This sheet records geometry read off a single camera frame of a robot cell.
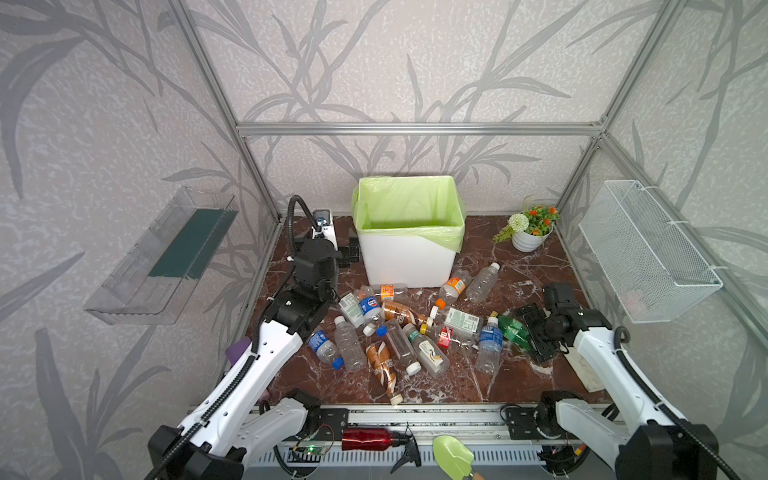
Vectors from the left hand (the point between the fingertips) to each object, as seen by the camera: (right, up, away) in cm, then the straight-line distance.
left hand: (336, 221), depth 71 cm
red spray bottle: (+11, -51, -2) cm, 52 cm away
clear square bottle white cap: (+16, -33, +10) cm, 38 cm away
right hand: (+48, -27, +13) cm, 56 cm away
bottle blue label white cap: (+40, -33, +12) cm, 54 cm away
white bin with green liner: (+18, -1, +5) cm, 18 cm away
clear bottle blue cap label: (-6, -35, +12) cm, 38 cm away
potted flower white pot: (+59, 0, +28) cm, 65 cm away
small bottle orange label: (+11, -21, +23) cm, 33 cm away
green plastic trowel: (+28, -56, -1) cm, 62 cm away
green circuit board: (-6, -55, 0) cm, 55 cm away
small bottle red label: (+29, -32, +12) cm, 44 cm away
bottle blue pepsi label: (+6, -23, +15) cm, 28 cm away
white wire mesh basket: (+69, -11, -8) cm, 71 cm away
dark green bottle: (+48, -31, +14) cm, 59 cm away
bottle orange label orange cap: (+32, -19, +23) cm, 44 cm away
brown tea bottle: (+13, -25, +18) cm, 33 cm away
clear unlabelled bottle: (+42, -19, +24) cm, 52 cm away
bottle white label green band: (+23, -35, +10) cm, 43 cm away
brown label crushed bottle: (+9, -36, +10) cm, 39 cm away
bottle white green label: (0, -26, +20) cm, 33 cm away
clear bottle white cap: (+1, -34, +12) cm, 36 cm away
